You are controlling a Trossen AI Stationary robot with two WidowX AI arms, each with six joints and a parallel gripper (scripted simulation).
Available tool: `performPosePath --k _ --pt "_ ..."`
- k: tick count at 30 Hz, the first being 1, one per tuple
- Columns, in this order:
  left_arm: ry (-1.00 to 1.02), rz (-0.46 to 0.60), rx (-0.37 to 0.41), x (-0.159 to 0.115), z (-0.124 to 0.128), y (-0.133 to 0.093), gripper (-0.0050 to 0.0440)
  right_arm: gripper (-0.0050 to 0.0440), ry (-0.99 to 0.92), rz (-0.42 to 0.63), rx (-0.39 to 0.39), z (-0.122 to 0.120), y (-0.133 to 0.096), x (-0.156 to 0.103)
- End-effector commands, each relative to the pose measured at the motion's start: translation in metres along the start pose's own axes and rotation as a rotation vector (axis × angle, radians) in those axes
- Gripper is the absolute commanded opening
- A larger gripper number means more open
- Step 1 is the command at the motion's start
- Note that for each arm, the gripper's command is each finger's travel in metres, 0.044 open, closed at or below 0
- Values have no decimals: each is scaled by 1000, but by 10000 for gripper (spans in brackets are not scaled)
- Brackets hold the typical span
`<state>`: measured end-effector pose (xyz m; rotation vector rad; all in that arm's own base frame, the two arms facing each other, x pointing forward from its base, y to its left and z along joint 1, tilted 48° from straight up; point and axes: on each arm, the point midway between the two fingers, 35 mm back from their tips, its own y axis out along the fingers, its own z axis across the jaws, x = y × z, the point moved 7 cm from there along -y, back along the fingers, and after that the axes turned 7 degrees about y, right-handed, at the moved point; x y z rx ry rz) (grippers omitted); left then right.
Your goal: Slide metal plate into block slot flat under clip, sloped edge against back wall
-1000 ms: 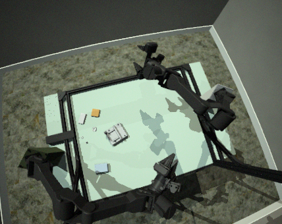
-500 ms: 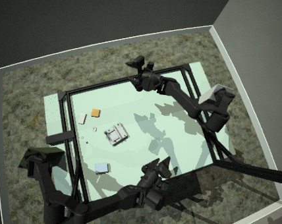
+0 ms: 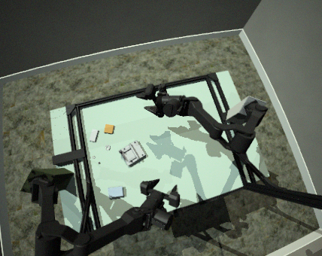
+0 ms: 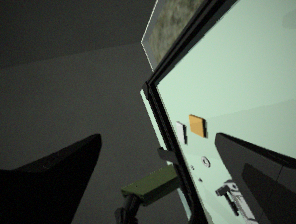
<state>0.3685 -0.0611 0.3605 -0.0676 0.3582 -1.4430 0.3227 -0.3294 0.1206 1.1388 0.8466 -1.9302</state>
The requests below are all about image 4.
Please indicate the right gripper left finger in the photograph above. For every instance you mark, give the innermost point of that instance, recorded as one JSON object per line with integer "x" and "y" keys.
{"x": 49, "y": 190}

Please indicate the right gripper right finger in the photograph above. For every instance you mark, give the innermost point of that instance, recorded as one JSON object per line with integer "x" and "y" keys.
{"x": 266, "y": 179}

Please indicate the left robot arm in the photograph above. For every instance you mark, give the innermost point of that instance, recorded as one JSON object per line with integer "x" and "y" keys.
{"x": 132, "y": 203}

